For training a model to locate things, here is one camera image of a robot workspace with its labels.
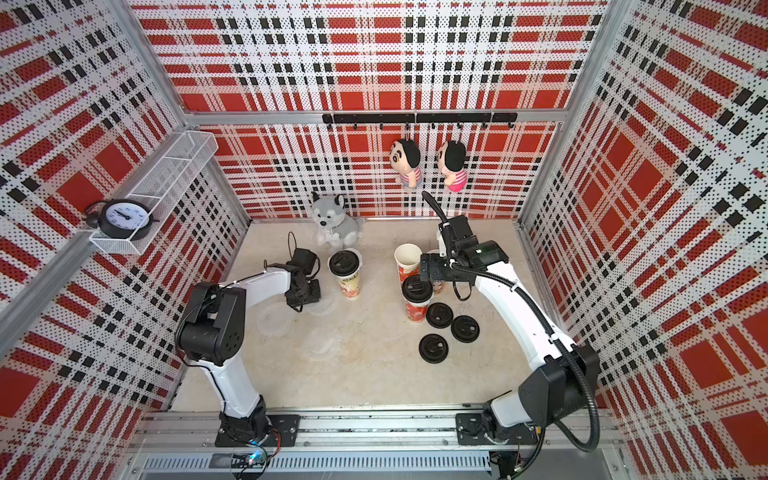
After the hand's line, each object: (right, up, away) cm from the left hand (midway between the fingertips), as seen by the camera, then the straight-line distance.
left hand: (316, 297), depth 99 cm
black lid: (+33, +5, -20) cm, 38 cm away
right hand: (+39, +11, -20) cm, 45 cm away
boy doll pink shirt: (+45, +45, -5) cm, 64 cm away
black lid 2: (+41, -5, -6) cm, 42 cm away
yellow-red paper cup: (+13, +5, -8) cm, 16 cm away
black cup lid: (+12, +12, -13) cm, 21 cm away
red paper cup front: (+34, -2, -13) cm, 36 cm away
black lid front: (+38, -13, -13) cm, 42 cm away
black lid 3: (+49, -9, -8) cm, 50 cm away
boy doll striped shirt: (+30, +45, -8) cm, 54 cm away
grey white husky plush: (+6, +25, +3) cm, 25 cm away
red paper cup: (+31, +12, -10) cm, 35 cm away
